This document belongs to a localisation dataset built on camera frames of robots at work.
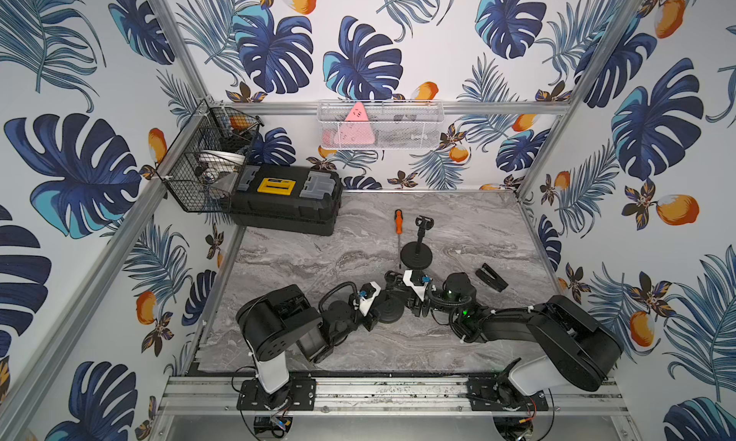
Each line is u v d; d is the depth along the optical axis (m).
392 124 0.93
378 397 0.75
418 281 0.67
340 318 0.67
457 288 0.66
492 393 0.74
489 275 0.95
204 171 0.83
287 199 0.97
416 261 1.00
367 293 0.72
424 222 0.87
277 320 0.49
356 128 0.91
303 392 0.75
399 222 1.10
